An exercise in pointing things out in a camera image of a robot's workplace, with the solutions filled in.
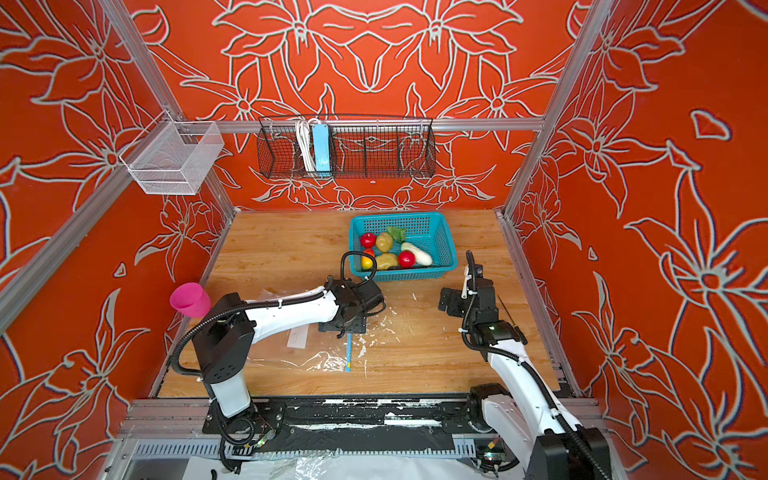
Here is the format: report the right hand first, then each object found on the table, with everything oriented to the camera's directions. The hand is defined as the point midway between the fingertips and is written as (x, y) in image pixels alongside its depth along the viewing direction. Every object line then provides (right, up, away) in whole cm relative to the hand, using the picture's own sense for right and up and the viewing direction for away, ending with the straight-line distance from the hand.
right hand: (454, 290), depth 84 cm
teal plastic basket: (-3, +17, +25) cm, 31 cm away
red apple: (-26, +14, +20) cm, 36 cm away
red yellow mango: (-26, +7, +16) cm, 31 cm away
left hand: (-30, -10, +1) cm, 32 cm away
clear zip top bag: (-43, -17, 0) cm, 46 cm away
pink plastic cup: (-74, -2, -3) cm, 74 cm away
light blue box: (-39, +42, +5) cm, 58 cm away
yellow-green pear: (-20, +14, +19) cm, 31 cm away
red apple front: (-13, +8, +13) cm, 20 cm away
